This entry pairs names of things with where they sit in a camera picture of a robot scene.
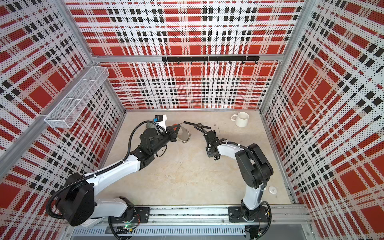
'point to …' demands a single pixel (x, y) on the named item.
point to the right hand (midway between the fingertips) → (215, 151)
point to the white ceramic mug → (242, 120)
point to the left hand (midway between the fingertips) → (181, 127)
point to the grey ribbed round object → (151, 125)
